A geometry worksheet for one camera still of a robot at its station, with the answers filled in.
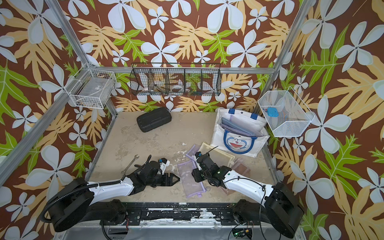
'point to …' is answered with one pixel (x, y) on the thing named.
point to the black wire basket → (175, 79)
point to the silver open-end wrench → (136, 157)
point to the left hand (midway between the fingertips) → (177, 178)
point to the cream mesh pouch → (218, 156)
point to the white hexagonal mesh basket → (286, 113)
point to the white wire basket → (91, 87)
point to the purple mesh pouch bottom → (230, 128)
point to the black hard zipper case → (151, 120)
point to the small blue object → (272, 112)
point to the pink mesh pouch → (240, 167)
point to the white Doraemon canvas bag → (239, 133)
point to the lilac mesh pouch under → (191, 187)
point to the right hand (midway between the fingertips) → (193, 172)
